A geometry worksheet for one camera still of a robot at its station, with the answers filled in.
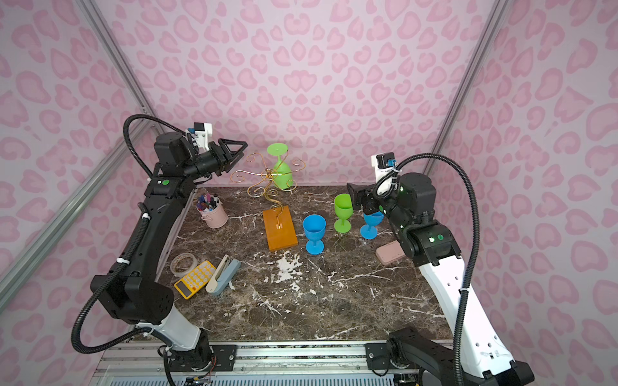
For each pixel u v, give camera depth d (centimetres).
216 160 64
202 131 65
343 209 93
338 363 72
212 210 97
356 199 57
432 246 42
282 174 83
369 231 102
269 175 81
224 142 64
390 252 95
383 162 51
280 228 103
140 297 43
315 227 90
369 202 56
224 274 88
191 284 88
